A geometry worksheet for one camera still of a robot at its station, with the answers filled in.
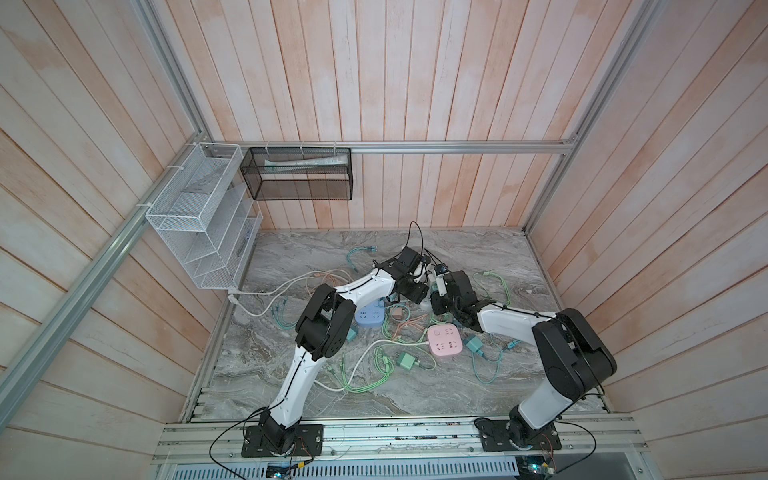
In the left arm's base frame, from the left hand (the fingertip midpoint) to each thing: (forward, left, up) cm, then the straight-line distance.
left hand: (417, 294), depth 99 cm
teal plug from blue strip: (-14, +22, -1) cm, 26 cm away
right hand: (0, -6, +2) cm, 6 cm away
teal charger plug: (-18, -16, 0) cm, 24 cm away
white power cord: (0, +63, -3) cm, 64 cm away
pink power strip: (-16, -7, 0) cm, 18 cm away
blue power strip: (-8, +15, +1) cm, 17 cm away
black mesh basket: (+36, +41, +23) cm, 59 cm away
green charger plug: (-22, +4, -1) cm, 23 cm away
